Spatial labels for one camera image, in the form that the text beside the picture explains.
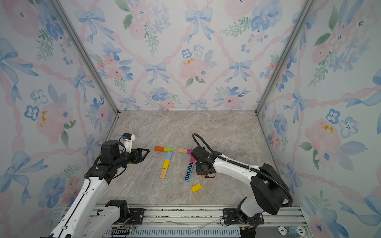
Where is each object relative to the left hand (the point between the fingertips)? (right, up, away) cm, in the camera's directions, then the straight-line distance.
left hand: (145, 150), depth 78 cm
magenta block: (+22, -4, +20) cm, 30 cm away
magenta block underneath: (+24, -9, +16) cm, 31 cm away
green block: (+9, -3, +19) cm, 21 cm away
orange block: (+3, -2, +19) cm, 20 cm away
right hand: (+30, -13, +8) cm, 34 cm away
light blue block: (+9, -6, +17) cm, 20 cm away
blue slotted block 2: (+22, -16, +8) cm, 28 cm away
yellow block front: (+27, -22, +5) cm, 35 cm away
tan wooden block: (+18, -3, +20) cm, 27 cm away
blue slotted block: (+24, -10, +13) cm, 29 cm away
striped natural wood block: (+7, -16, +10) cm, 20 cm away
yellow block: (+8, -11, +14) cm, 20 cm away
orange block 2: (+30, -12, -4) cm, 33 cm away
